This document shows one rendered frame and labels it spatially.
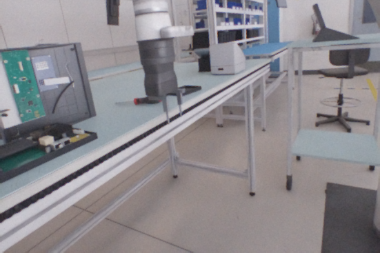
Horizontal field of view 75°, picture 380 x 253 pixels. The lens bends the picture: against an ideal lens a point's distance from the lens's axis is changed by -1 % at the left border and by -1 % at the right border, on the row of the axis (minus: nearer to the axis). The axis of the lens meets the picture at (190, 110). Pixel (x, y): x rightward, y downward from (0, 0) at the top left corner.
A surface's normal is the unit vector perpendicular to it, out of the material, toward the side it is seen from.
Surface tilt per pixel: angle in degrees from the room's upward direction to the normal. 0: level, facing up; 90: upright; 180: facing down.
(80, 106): 90
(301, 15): 90
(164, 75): 87
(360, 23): 90
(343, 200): 0
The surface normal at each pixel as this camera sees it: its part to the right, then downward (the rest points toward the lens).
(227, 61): -0.47, 0.29
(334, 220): -0.11, -0.95
